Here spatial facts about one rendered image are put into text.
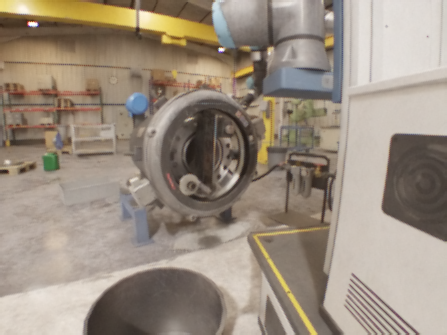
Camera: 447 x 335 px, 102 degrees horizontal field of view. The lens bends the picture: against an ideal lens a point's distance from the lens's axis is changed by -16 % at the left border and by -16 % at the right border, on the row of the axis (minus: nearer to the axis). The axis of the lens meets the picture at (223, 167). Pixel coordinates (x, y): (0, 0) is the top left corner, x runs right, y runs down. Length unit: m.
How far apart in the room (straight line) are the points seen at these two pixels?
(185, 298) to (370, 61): 0.82
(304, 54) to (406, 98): 0.35
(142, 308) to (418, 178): 0.72
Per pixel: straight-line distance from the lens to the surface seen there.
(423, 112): 0.36
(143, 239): 1.56
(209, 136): 1.17
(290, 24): 0.71
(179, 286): 0.70
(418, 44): 0.80
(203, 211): 1.26
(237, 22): 0.73
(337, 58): 0.69
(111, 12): 12.92
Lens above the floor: 0.76
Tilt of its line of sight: 10 degrees down
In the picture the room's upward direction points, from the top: straight up
